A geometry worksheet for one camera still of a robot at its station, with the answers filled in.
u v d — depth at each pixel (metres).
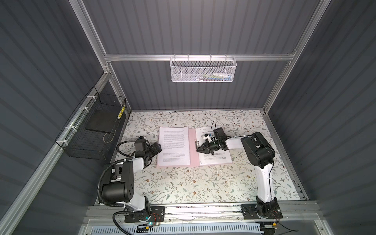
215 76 0.93
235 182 0.84
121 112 0.82
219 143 0.83
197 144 1.00
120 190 0.45
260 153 0.57
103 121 0.79
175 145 0.99
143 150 0.74
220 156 0.94
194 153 0.96
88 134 0.71
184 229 0.77
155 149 0.85
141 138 0.87
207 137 0.98
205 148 0.89
